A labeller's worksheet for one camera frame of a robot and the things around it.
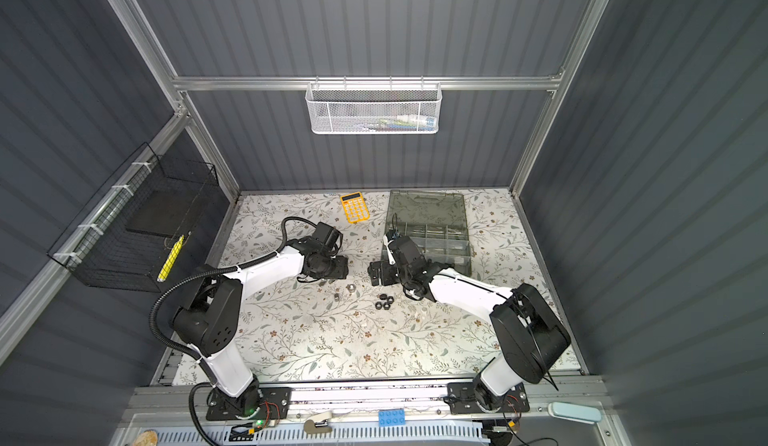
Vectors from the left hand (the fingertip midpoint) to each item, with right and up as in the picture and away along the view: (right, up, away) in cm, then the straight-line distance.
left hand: (340, 269), depth 94 cm
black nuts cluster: (+15, -10, -3) cm, 18 cm away
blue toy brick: (+16, -31, -23) cm, 42 cm away
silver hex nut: (+4, -6, 0) cm, 7 cm away
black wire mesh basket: (-48, +12, -21) cm, 54 cm away
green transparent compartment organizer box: (+34, +15, +18) cm, 41 cm away
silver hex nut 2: (-1, -8, -3) cm, 9 cm away
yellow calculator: (+2, +21, +21) cm, 30 cm away
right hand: (+14, +1, -6) cm, 15 cm away
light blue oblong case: (+59, -29, -25) cm, 71 cm away
